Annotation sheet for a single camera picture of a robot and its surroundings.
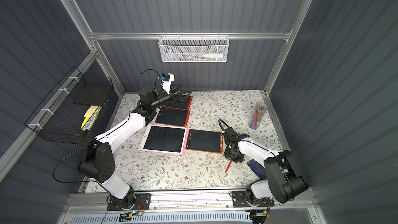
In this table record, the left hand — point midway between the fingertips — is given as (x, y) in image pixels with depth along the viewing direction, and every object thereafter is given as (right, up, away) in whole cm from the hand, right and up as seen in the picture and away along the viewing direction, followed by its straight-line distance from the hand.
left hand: (189, 89), depth 75 cm
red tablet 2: (+8, -30, +19) cm, 36 cm away
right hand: (+23, -38, +13) cm, 46 cm away
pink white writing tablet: (-17, -29, +22) cm, 40 cm away
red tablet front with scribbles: (-14, -15, +31) cm, 37 cm away
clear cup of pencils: (+39, -11, +12) cm, 42 cm away
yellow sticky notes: (-48, -11, -1) cm, 50 cm away
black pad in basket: (-53, -2, +6) cm, 53 cm away
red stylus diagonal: (+22, -40, +11) cm, 47 cm away
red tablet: (-6, -7, +37) cm, 38 cm away
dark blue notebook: (+38, -43, +8) cm, 58 cm away
